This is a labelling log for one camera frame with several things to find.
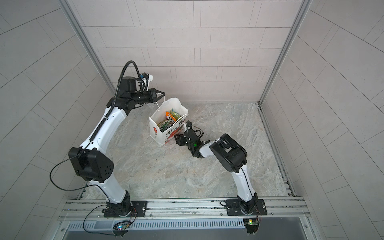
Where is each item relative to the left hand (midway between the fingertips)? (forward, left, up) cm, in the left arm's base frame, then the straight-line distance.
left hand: (167, 91), depth 75 cm
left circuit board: (-54, +17, -30) cm, 64 cm away
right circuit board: (-53, -41, -34) cm, 75 cm away
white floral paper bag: (-16, 0, -16) cm, 23 cm away
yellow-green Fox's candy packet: (0, -2, -21) cm, 21 cm away
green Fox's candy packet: (-6, +3, -22) cm, 23 cm away
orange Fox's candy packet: (0, +2, -21) cm, 21 cm away
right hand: (-7, -2, -33) cm, 33 cm away
